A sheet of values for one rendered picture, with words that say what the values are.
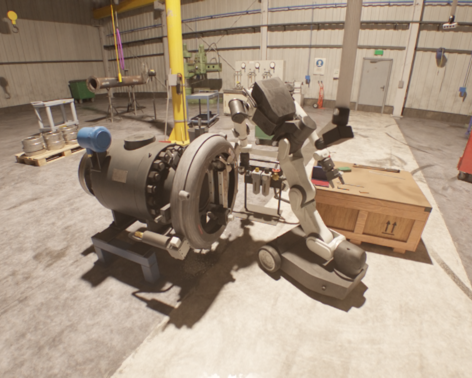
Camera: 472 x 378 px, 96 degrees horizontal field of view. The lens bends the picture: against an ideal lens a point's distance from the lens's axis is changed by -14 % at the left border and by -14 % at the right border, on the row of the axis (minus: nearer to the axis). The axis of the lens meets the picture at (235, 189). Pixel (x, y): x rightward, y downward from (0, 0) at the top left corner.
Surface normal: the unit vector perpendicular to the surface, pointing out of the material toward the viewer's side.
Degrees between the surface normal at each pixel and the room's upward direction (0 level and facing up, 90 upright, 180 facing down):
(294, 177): 90
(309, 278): 90
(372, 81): 90
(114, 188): 80
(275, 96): 55
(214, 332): 0
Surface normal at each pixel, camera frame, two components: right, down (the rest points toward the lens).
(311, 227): -0.78, 0.27
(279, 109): 0.33, -0.19
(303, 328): 0.00, -0.90
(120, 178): -0.33, -0.07
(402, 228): -0.38, 0.40
